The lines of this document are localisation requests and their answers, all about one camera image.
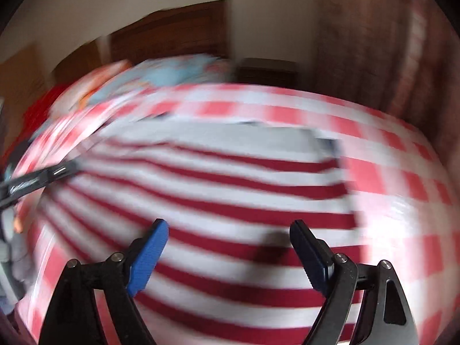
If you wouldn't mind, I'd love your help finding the red white striped shirt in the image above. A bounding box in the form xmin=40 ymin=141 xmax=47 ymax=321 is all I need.
xmin=38 ymin=119 xmax=359 ymax=344

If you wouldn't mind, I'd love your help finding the red cloth pile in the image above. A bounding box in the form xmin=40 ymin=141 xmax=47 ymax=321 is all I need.
xmin=1 ymin=83 xmax=72 ymax=167

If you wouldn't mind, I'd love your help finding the red white checkered bedsheet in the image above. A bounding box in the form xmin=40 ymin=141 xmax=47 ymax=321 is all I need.
xmin=16 ymin=84 xmax=459 ymax=344

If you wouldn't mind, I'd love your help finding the brown wooden headboard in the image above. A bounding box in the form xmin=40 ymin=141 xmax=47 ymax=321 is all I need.
xmin=52 ymin=0 xmax=231 ymax=83

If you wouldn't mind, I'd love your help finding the dark wooden nightstand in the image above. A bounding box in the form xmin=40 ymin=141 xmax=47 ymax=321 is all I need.
xmin=234 ymin=58 xmax=300 ymax=90

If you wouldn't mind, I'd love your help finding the brown patterned curtain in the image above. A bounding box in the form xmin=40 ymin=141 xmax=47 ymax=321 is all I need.
xmin=314 ymin=0 xmax=459 ymax=165

